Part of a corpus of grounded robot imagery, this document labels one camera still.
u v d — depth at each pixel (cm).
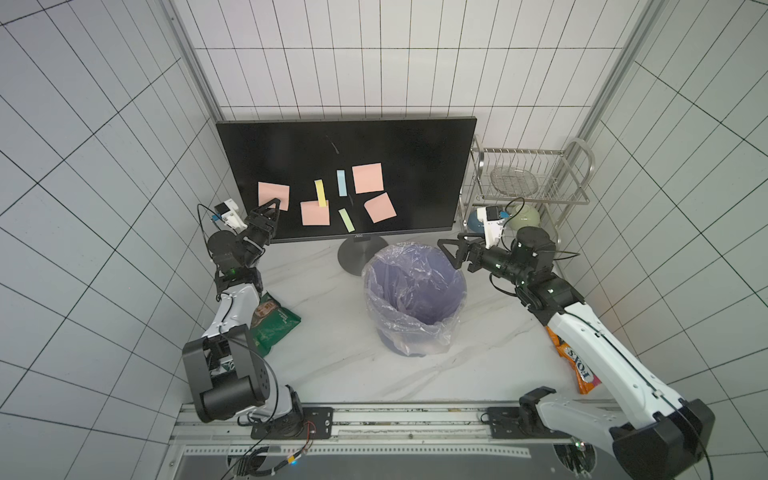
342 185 74
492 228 61
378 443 71
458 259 61
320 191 76
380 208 83
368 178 76
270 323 85
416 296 91
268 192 75
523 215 104
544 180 96
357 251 106
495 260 61
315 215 80
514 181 93
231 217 70
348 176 75
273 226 69
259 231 70
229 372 44
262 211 75
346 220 83
